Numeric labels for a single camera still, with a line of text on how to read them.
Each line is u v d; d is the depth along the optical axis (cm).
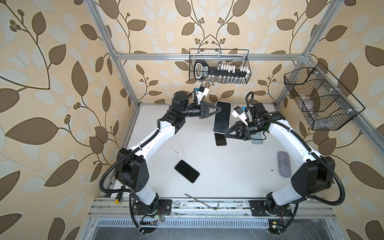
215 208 75
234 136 66
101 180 39
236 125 67
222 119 67
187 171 87
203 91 66
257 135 66
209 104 65
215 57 91
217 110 67
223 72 83
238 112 63
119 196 77
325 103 73
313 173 42
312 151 44
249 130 62
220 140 97
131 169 44
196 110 64
